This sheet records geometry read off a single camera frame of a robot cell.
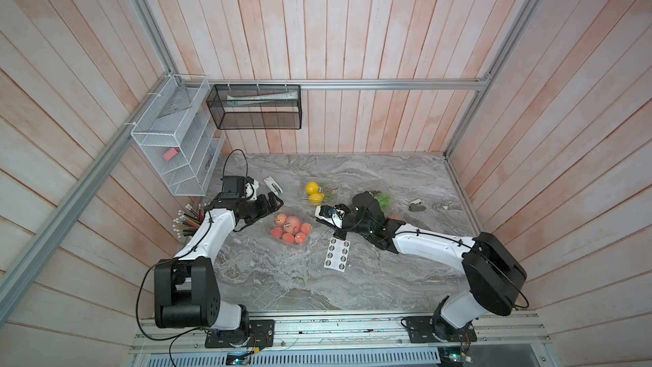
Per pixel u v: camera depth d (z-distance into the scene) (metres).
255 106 1.05
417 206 1.01
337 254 0.90
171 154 0.82
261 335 0.73
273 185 1.07
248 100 0.89
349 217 0.71
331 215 0.67
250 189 0.75
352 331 0.75
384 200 0.98
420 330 0.73
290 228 0.92
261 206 0.78
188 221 0.80
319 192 1.00
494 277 0.44
